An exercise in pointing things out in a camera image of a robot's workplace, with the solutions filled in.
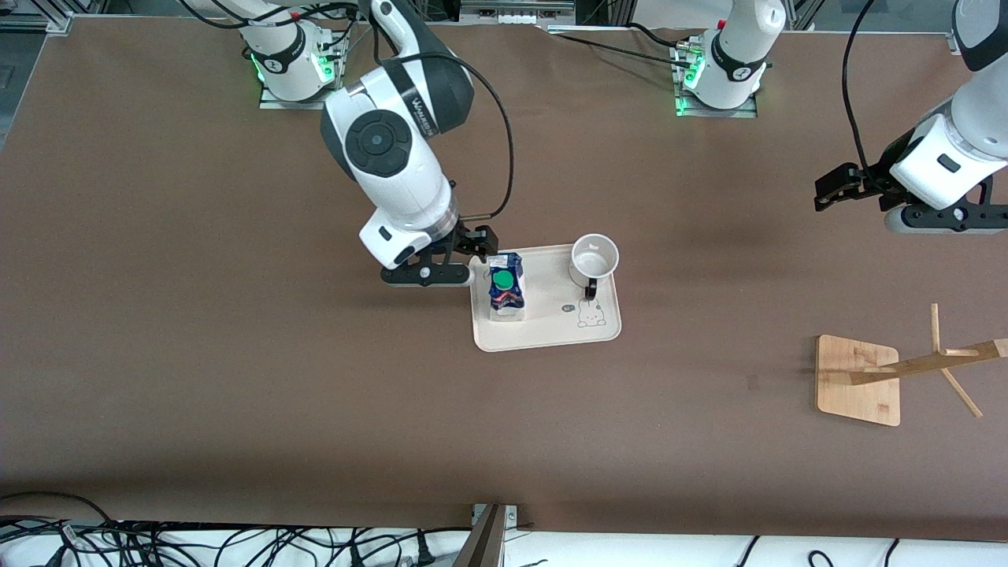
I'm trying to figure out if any white cup with black handle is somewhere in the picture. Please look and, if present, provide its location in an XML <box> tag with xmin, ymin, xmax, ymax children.
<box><xmin>569</xmin><ymin>233</ymin><xmax>621</xmax><ymax>302</ymax></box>

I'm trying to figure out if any metal bracket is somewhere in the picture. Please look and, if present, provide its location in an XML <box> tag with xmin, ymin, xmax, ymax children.
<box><xmin>453</xmin><ymin>504</ymin><xmax>518</xmax><ymax>567</ymax></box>

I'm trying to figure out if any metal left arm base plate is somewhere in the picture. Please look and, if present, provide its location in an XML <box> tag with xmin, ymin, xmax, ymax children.
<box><xmin>672</xmin><ymin>39</ymin><xmax>759</xmax><ymax>119</ymax></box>

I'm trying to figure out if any black cable with plug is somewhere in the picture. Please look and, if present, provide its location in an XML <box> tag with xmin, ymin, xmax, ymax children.
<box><xmin>408</xmin><ymin>530</ymin><xmax>439</xmax><ymax>567</ymax></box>

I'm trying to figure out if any white metal device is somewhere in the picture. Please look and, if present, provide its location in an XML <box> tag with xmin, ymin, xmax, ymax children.
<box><xmin>459</xmin><ymin>0</ymin><xmax>577</xmax><ymax>26</ymax></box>

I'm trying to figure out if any black base cable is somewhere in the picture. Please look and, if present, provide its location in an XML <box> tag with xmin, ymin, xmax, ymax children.
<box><xmin>177</xmin><ymin>0</ymin><xmax>365</xmax><ymax>34</ymax></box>
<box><xmin>547</xmin><ymin>22</ymin><xmax>698</xmax><ymax>72</ymax></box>

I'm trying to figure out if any aluminium frame rail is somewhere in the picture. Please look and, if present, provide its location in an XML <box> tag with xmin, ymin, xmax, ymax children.
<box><xmin>787</xmin><ymin>0</ymin><xmax>824</xmax><ymax>32</ymax></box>
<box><xmin>0</xmin><ymin>9</ymin><xmax>76</xmax><ymax>34</ymax></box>

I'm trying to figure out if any cream tray with rabbit print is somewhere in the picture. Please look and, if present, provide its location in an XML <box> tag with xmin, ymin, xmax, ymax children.
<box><xmin>469</xmin><ymin>243</ymin><xmax>623</xmax><ymax>353</ymax></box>

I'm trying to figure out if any blue milk carton green cap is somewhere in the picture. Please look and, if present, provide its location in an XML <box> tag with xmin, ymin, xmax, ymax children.
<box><xmin>487</xmin><ymin>252</ymin><xmax>526</xmax><ymax>322</ymax></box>

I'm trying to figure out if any wooden cup rack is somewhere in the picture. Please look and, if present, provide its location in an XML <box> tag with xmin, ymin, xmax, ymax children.
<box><xmin>815</xmin><ymin>303</ymin><xmax>1008</xmax><ymax>428</ymax></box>

